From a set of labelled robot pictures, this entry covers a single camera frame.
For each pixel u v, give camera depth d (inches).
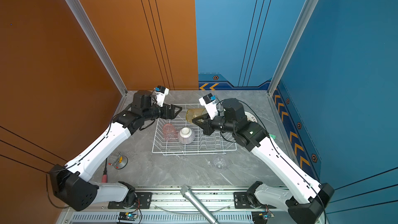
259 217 27.5
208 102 21.5
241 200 28.5
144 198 29.2
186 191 28.7
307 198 14.6
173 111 26.4
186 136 34.9
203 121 22.8
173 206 28.6
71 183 15.2
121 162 33.4
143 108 23.1
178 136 35.3
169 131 34.1
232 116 18.3
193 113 26.5
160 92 26.0
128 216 27.9
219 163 33.4
